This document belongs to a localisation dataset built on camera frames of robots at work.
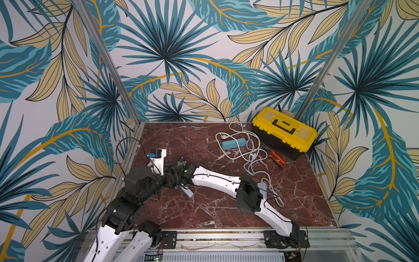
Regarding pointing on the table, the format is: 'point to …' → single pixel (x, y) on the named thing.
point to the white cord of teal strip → (244, 153)
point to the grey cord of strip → (282, 204)
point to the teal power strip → (233, 144)
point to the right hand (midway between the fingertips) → (177, 181)
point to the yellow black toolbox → (284, 133)
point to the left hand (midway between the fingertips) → (179, 169)
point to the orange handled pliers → (276, 158)
